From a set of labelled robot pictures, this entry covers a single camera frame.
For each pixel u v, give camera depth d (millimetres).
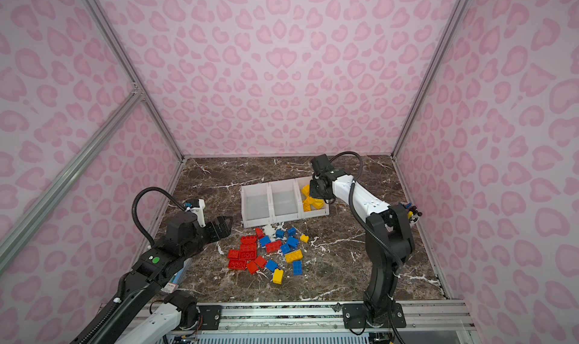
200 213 678
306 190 975
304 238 903
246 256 858
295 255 859
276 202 941
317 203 972
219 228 678
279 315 750
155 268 501
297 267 819
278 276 801
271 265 843
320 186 667
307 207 977
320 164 733
